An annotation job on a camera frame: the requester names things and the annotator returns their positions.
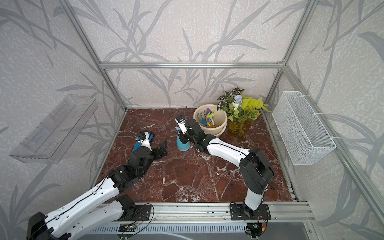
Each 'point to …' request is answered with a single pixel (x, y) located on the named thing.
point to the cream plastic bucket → (220, 120)
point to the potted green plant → (241, 110)
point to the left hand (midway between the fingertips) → (161, 143)
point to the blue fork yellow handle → (202, 121)
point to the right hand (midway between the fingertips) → (180, 128)
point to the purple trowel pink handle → (208, 119)
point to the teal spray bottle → (181, 146)
